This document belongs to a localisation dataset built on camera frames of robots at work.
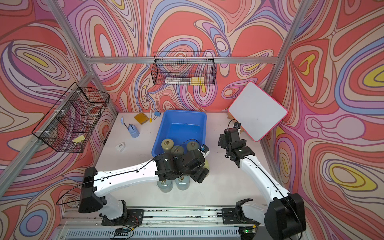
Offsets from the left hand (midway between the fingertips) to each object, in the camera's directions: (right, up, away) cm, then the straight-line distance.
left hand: (204, 168), depth 69 cm
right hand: (+16, +11, +14) cm, 24 cm away
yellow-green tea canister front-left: (-22, +8, +21) cm, 32 cm away
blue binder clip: (-35, +30, +51) cm, 69 cm away
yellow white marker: (-39, +26, +46) cm, 66 cm away
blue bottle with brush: (-47, +18, +30) cm, 58 cm away
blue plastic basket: (-14, +19, +45) cm, 51 cm away
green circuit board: (-40, -31, +3) cm, 51 cm away
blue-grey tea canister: (-11, -10, +9) cm, 17 cm away
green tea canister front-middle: (-15, +6, +18) cm, 24 cm away
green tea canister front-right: (-6, +8, +21) cm, 23 cm away
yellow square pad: (-46, +26, +46) cm, 70 cm away
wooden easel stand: (+23, +27, +42) cm, 55 cm away
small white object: (-54, +6, +29) cm, 61 cm away
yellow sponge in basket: (-61, +14, +3) cm, 63 cm away
